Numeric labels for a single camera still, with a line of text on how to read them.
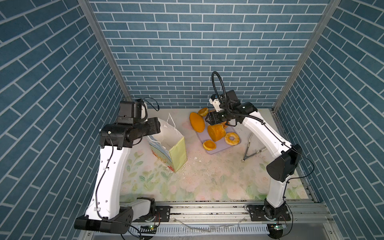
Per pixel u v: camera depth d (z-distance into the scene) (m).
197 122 1.08
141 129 0.52
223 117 0.68
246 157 0.94
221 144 0.99
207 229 0.71
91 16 0.73
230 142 0.99
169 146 0.71
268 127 0.52
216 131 0.96
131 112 0.45
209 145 0.94
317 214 0.75
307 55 0.89
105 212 0.36
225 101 0.62
